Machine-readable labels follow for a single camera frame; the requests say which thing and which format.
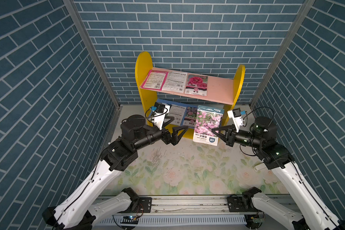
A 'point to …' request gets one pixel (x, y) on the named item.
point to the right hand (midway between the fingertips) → (215, 131)
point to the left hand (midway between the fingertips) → (185, 124)
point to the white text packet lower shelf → (178, 112)
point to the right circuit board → (257, 220)
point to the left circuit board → (129, 220)
